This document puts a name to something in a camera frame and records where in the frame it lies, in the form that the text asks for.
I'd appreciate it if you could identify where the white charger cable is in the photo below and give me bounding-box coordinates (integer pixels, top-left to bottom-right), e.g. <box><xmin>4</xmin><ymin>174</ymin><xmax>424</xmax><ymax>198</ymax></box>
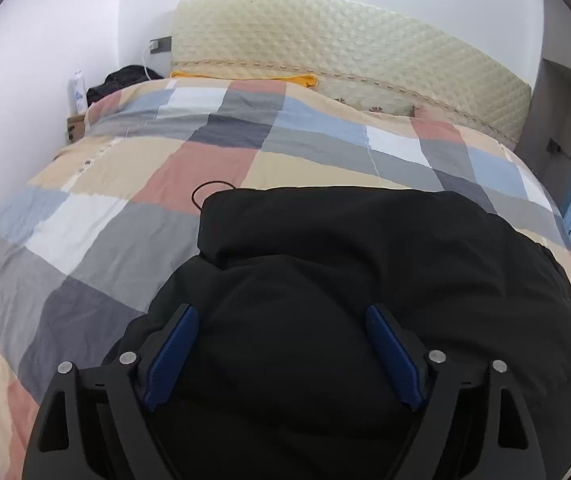
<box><xmin>142</xmin><ymin>46</ymin><xmax>164</xmax><ymax>82</ymax></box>

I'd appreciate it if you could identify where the grey wardrobe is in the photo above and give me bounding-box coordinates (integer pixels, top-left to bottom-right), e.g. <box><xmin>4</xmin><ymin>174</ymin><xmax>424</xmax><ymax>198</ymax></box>
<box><xmin>513</xmin><ymin>0</ymin><xmax>571</xmax><ymax>261</ymax></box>

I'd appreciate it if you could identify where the plaid patchwork duvet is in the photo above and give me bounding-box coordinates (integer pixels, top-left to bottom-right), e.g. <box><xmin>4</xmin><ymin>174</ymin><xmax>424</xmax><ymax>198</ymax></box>
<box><xmin>0</xmin><ymin>77</ymin><xmax>571</xmax><ymax>480</ymax></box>

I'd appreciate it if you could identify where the floral cream pillow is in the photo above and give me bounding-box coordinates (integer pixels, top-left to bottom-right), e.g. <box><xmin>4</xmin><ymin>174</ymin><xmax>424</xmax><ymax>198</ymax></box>
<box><xmin>315</xmin><ymin>80</ymin><xmax>417</xmax><ymax>119</ymax></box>

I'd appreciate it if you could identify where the white bottle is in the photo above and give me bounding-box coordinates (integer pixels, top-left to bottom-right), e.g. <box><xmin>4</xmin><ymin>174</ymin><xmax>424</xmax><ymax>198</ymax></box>
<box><xmin>68</xmin><ymin>70</ymin><xmax>88</xmax><ymax>116</ymax></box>

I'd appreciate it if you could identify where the black puffer jacket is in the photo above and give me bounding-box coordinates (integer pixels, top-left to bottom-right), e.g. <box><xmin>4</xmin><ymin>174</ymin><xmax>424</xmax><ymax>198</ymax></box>
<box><xmin>100</xmin><ymin>180</ymin><xmax>571</xmax><ymax>480</ymax></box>

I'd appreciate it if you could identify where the cream quilted headboard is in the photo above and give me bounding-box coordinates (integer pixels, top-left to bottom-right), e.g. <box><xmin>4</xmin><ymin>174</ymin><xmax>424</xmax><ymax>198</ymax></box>
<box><xmin>170</xmin><ymin>0</ymin><xmax>533</xmax><ymax>146</ymax></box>

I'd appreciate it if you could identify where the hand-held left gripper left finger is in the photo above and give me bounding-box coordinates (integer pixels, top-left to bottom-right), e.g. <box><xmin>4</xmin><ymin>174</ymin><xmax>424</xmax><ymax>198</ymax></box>
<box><xmin>22</xmin><ymin>303</ymin><xmax>200</xmax><ymax>480</ymax></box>

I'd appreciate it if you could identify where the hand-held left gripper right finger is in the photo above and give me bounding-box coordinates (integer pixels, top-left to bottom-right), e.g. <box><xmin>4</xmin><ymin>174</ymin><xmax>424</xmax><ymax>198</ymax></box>
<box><xmin>365</xmin><ymin>303</ymin><xmax>549</xmax><ymax>480</ymax></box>

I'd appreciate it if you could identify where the cardboard box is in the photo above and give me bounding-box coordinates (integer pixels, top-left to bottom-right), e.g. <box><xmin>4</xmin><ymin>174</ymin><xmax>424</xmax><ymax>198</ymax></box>
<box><xmin>67</xmin><ymin>114</ymin><xmax>89</xmax><ymax>146</ymax></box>

